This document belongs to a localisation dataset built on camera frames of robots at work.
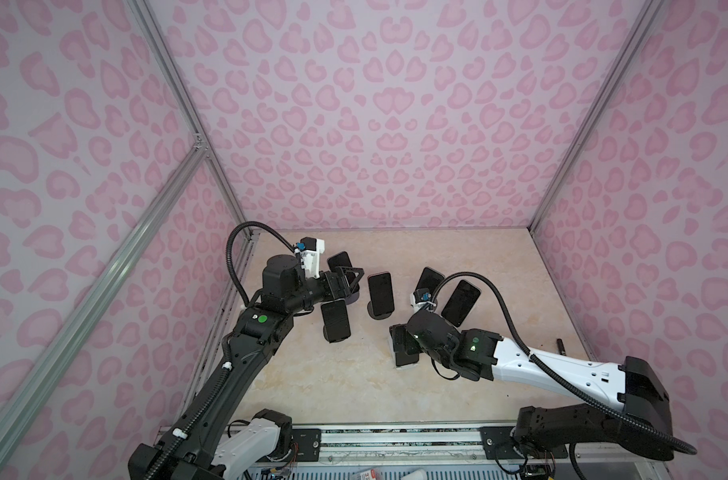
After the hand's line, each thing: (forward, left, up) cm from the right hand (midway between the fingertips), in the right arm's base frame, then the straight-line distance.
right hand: (404, 328), depth 77 cm
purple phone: (+22, +19, 0) cm, 29 cm away
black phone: (+4, +19, -5) cm, 20 cm away
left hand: (+7, +12, +15) cm, 21 cm away
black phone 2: (+11, -17, -6) cm, 22 cm away
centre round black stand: (+11, +9, -12) cm, 19 cm away
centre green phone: (+15, +6, -5) cm, 17 cm away
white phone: (-9, -1, +4) cm, 10 cm away
